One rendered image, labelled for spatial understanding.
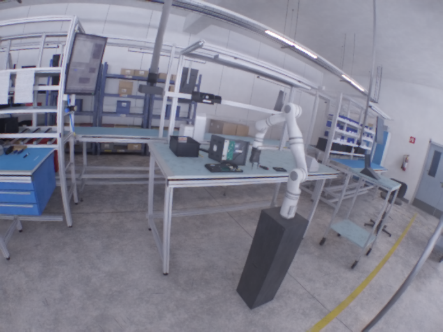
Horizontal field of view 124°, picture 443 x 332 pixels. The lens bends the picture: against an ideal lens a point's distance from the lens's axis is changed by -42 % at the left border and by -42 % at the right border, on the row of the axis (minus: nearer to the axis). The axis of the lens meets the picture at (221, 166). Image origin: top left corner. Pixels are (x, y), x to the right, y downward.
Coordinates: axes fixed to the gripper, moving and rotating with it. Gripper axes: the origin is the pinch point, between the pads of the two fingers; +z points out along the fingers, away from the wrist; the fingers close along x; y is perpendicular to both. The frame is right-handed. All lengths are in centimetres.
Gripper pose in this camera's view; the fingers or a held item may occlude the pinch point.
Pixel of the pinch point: (254, 170)
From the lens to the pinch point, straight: 161.1
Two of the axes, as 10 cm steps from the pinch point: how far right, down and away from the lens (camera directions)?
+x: -8.7, 0.0, -4.9
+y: -4.6, -3.3, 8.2
